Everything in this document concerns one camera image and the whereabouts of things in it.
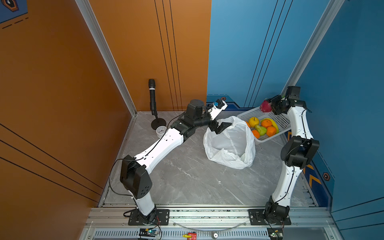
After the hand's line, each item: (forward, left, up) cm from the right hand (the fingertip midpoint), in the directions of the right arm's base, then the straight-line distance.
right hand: (268, 101), depth 95 cm
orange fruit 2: (-1, -5, -19) cm, 20 cm away
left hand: (-22, +31, +11) cm, 40 cm away
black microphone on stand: (+1, +76, -19) cm, 78 cm away
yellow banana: (-2, -11, -20) cm, 23 cm away
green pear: (-9, +1, -18) cm, 20 cm away
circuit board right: (-66, +9, -24) cm, 71 cm away
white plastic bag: (-20, +21, -23) cm, 37 cm away
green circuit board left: (-66, +70, -24) cm, 99 cm away
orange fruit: (-11, -4, -17) cm, 20 cm away
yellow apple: (-2, +6, -16) cm, 17 cm away
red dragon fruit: (-5, +3, 0) cm, 6 cm away
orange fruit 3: (-11, +5, -19) cm, 23 cm away
